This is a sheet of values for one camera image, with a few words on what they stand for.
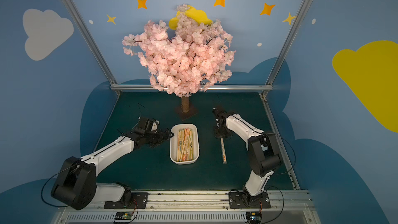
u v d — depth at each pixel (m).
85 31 0.86
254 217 0.73
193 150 0.91
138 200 0.75
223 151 0.86
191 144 0.92
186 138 0.94
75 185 0.42
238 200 0.74
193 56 0.75
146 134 0.71
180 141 0.93
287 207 0.73
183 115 1.10
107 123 1.08
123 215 0.72
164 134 0.79
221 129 0.82
